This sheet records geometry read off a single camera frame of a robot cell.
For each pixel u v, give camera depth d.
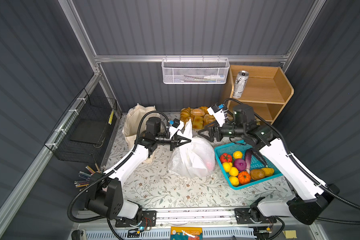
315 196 0.39
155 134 0.64
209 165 0.82
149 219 0.72
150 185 0.85
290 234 0.68
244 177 0.81
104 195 0.42
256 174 0.81
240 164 0.86
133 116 0.91
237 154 0.91
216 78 0.87
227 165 0.84
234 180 0.81
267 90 0.91
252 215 0.66
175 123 0.63
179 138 0.68
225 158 0.88
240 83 0.77
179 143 0.70
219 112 0.58
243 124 0.51
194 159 0.76
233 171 0.84
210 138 0.58
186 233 0.69
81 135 0.71
